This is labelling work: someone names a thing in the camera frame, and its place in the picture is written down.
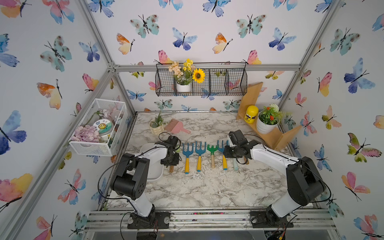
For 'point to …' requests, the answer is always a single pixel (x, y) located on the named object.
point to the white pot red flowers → (268, 118)
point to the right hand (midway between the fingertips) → (226, 151)
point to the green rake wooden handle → (212, 150)
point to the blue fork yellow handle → (199, 151)
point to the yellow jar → (252, 111)
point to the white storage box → (156, 153)
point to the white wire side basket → (113, 110)
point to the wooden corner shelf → (274, 140)
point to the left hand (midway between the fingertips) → (175, 160)
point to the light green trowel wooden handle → (247, 162)
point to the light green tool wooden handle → (171, 167)
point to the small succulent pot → (157, 126)
